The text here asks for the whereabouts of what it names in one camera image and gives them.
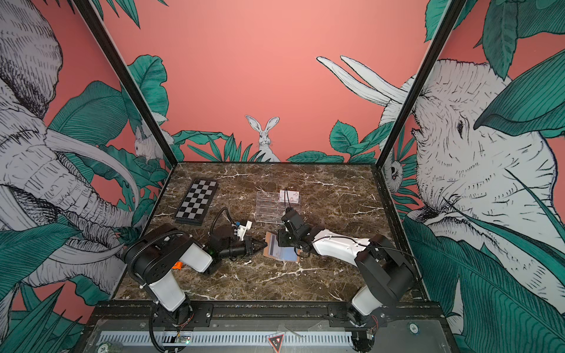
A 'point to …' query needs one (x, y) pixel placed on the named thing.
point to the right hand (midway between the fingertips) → (276, 235)
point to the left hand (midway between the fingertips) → (268, 243)
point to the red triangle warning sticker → (276, 341)
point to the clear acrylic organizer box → (271, 204)
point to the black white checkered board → (197, 202)
